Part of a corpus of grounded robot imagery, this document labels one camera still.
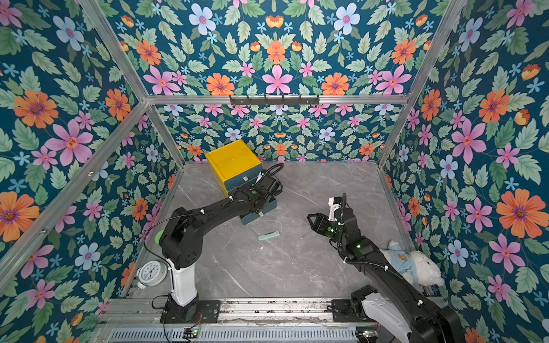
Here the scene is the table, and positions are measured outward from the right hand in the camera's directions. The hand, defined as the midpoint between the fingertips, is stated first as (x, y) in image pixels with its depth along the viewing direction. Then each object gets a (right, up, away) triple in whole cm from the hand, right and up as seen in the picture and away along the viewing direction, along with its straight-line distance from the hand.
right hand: (314, 214), depth 80 cm
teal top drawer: (-29, +14, +9) cm, 33 cm away
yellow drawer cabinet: (-35, +22, +12) cm, 43 cm away
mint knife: (-19, -12, +13) cm, 26 cm away
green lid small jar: (-65, -11, +8) cm, 66 cm away
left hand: (-25, +8, +13) cm, 29 cm away
